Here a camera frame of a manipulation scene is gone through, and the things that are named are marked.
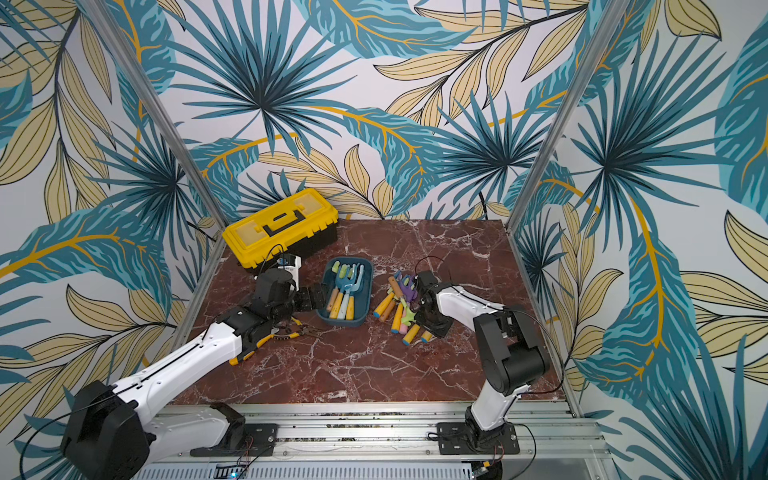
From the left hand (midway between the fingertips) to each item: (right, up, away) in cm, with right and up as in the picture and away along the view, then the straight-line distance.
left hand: (314, 291), depth 82 cm
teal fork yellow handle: (+32, -15, +8) cm, 36 cm away
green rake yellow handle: (+26, -10, +10) cm, 30 cm away
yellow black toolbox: (-7, +20, +15) cm, 26 cm away
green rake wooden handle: (+1, +2, +19) cm, 20 cm away
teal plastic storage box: (+12, -5, +16) cm, 21 cm away
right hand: (+33, -12, +12) cm, 37 cm away
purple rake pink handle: (+27, -1, +17) cm, 32 cm away
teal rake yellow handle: (+5, +3, +19) cm, 20 cm away
